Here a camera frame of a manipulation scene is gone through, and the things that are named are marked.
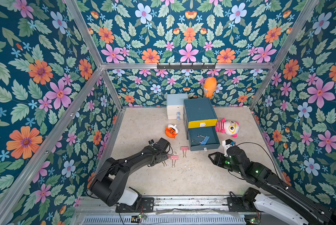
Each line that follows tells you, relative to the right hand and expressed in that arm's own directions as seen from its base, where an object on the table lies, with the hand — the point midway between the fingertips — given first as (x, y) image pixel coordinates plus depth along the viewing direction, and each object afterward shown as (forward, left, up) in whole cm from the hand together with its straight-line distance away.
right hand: (210, 156), depth 75 cm
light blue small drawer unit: (+40, +22, 0) cm, 45 cm away
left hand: (+6, +28, -14) cm, 32 cm away
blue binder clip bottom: (+15, 0, -7) cm, 17 cm away
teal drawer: (+16, +2, -7) cm, 17 cm away
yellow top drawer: (+19, +2, +4) cm, 20 cm away
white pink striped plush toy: (+27, -18, -8) cm, 33 cm away
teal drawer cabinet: (+29, +6, +7) cm, 30 cm away
